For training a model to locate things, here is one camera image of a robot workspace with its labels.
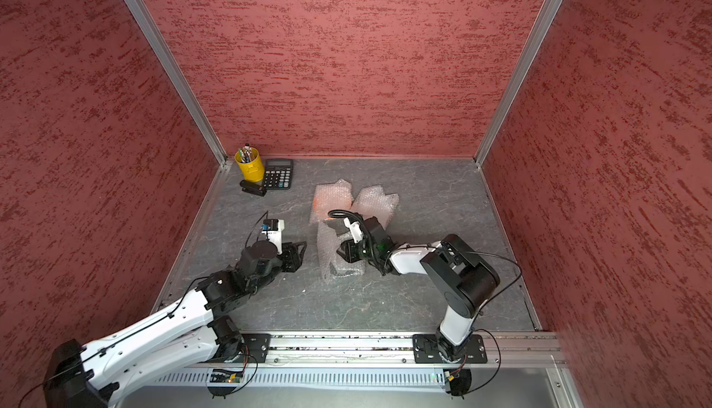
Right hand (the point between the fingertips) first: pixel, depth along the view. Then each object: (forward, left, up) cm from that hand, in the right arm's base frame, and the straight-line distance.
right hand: (338, 254), depth 89 cm
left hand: (-4, +10, +11) cm, 15 cm away
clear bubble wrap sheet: (-5, +1, +2) cm, 6 cm away
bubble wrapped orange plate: (+23, +4, +1) cm, 23 cm away
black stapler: (+29, +36, +1) cm, 46 cm away
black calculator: (+37, +27, 0) cm, 46 cm away
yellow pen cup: (+34, +35, +5) cm, 49 cm away
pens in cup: (+34, +35, +15) cm, 51 cm away
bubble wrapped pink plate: (+21, -12, 0) cm, 24 cm away
